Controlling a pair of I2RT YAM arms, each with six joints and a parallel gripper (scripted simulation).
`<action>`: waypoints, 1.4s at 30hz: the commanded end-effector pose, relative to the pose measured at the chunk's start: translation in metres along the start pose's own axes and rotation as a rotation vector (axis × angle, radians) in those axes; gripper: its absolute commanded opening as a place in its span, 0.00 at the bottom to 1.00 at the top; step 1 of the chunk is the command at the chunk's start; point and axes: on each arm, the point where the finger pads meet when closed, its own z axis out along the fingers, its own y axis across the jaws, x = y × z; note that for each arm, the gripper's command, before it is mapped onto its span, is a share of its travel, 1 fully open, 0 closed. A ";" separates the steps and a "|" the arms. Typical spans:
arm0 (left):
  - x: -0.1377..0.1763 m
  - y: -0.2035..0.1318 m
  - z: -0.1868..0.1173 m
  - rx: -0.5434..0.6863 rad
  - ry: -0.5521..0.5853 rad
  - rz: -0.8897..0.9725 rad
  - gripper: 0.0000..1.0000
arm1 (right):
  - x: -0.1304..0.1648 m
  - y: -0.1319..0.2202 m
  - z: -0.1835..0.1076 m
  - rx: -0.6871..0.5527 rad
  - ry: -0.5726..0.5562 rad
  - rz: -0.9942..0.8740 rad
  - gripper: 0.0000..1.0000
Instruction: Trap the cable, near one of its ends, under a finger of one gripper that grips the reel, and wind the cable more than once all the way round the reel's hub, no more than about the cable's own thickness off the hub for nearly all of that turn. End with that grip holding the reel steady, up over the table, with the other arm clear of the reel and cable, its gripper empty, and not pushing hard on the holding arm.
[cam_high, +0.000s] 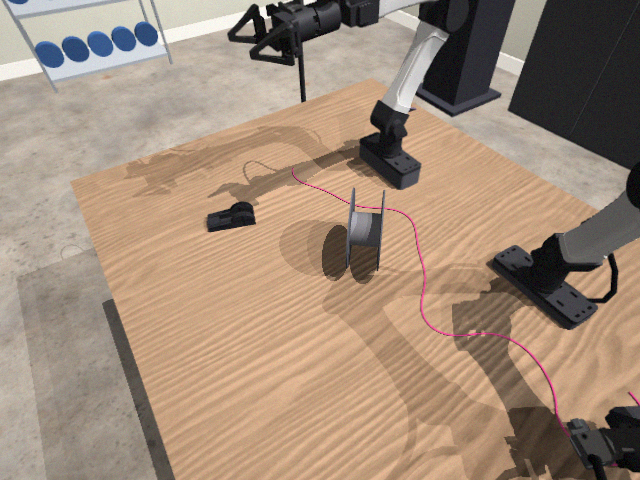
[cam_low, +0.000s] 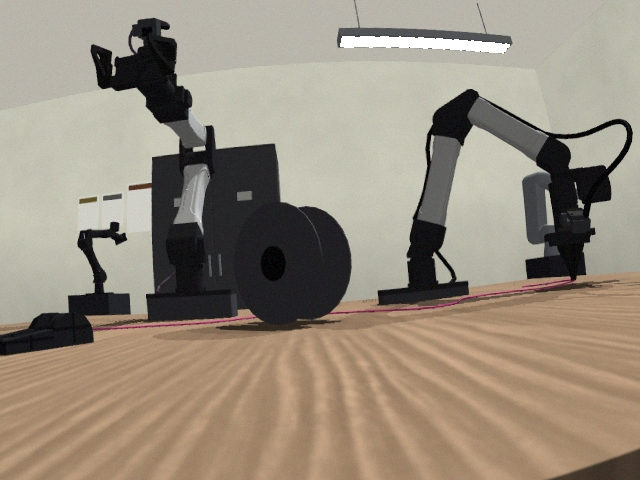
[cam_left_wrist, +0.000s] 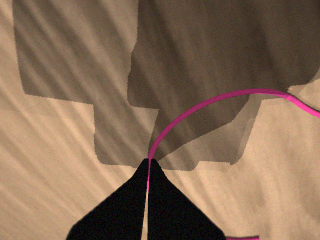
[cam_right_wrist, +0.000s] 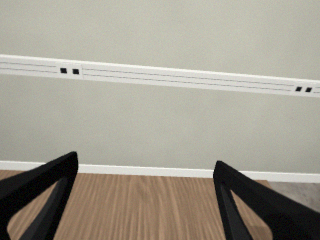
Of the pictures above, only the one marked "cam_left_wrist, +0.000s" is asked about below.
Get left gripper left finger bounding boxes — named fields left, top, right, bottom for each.
left=66, top=158, right=149, bottom=240

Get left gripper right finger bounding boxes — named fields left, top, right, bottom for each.
left=147, top=159, right=227, bottom=240

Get thin magenta cable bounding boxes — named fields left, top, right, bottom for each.
left=147, top=88, right=320, bottom=240

